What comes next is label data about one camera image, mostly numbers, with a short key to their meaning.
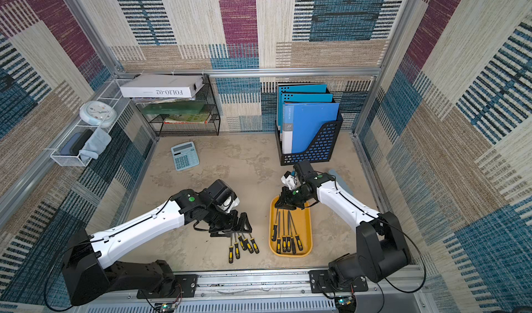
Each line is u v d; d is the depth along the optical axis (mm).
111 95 848
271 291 729
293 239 831
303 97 965
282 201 726
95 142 684
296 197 729
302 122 893
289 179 802
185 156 1083
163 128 1148
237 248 811
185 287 729
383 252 419
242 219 674
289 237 832
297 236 834
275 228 763
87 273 381
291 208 749
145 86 819
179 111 935
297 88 1001
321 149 998
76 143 649
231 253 799
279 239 831
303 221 874
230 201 625
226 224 659
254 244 814
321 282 732
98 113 743
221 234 714
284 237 832
